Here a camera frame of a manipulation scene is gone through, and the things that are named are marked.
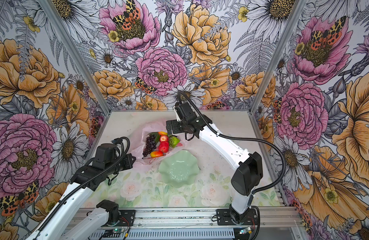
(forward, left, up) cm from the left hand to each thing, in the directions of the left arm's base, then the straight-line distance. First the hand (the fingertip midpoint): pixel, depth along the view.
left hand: (134, 163), depth 76 cm
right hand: (+15, -20, +8) cm, 26 cm away
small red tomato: (+17, -12, -11) cm, 23 cm away
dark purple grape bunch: (+19, -3, -12) cm, 22 cm away
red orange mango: (+13, -8, -12) cm, 19 cm away
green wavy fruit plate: (+4, -21, -16) cm, 27 cm away
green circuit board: (-27, -54, -16) cm, 62 cm away
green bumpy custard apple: (+20, -18, -10) cm, 29 cm away
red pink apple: (+22, -11, -11) cm, 27 cm away
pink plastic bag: (+18, -10, +6) cm, 22 cm away
